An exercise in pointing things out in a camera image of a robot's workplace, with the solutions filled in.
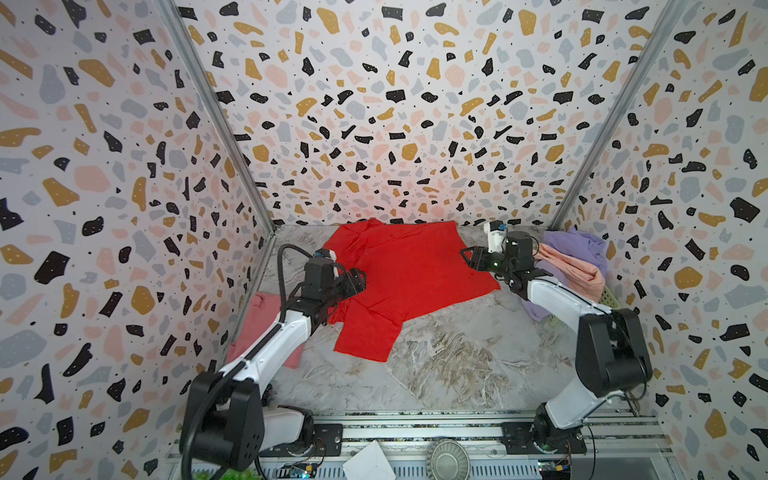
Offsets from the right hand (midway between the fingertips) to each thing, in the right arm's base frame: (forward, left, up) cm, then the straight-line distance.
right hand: (464, 245), depth 89 cm
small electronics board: (-54, +42, -19) cm, 71 cm away
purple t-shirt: (+7, -38, -6) cm, 39 cm away
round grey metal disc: (-52, +7, -19) cm, 55 cm away
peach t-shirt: (-7, -37, -8) cm, 39 cm away
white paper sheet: (-53, +25, -15) cm, 61 cm away
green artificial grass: (-55, +53, -14) cm, 78 cm away
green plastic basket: (-9, -47, -15) cm, 50 cm away
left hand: (-10, +31, -1) cm, 33 cm away
